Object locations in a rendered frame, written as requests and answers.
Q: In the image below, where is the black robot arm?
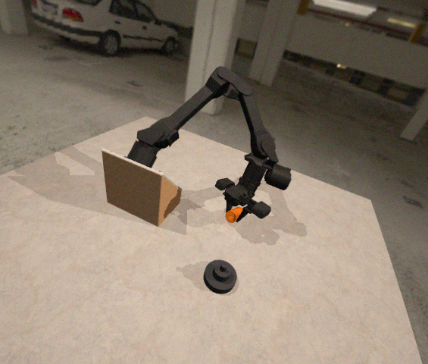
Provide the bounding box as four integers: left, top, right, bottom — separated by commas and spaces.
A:
124, 66, 291, 207

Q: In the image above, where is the dark grey round pedestal with shaft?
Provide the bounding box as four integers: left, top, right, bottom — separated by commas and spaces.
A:
203, 259, 237, 294

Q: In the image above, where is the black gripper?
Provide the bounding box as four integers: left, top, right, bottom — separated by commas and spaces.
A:
215, 174, 271, 222

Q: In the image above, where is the orange knob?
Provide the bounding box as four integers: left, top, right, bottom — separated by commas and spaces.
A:
225, 207, 242, 223

